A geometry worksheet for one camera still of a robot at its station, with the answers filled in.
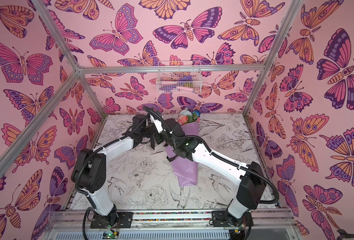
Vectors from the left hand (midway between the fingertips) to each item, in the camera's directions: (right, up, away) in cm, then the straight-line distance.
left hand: (170, 127), depth 87 cm
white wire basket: (+5, +32, +9) cm, 34 cm away
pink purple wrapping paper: (+9, -25, +1) cm, 26 cm away
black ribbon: (0, -19, +4) cm, 20 cm away
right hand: (-7, +2, -14) cm, 16 cm away
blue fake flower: (+19, +11, +26) cm, 34 cm away
